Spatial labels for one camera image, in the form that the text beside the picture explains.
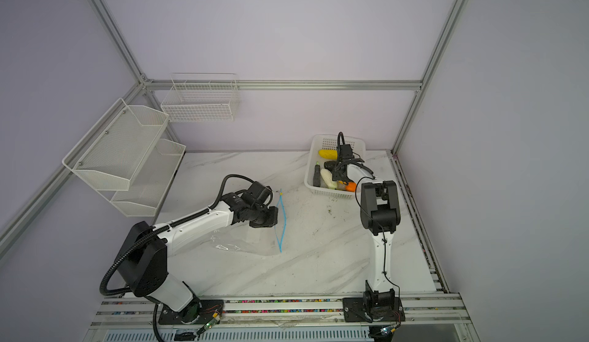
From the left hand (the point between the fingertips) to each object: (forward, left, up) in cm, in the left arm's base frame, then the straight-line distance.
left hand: (276, 222), depth 84 cm
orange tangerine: (+19, -32, -3) cm, 37 cm away
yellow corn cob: (+41, -24, -5) cm, 48 cm away
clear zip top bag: (-1, +15, -10) cm, 18 cm away
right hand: (+29, -29, -5) cm, 41 cm away
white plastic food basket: (+46, -23, -1) cm, 52 cm away
